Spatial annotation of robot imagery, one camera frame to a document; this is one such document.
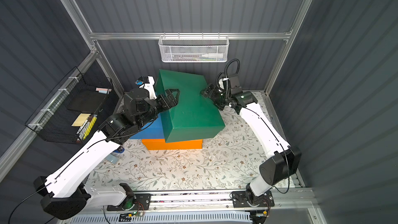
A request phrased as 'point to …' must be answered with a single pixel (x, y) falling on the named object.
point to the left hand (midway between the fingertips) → (173, 93)
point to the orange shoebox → (160, 144)
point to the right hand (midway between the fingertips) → (206, 95)
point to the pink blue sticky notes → (102, 90)
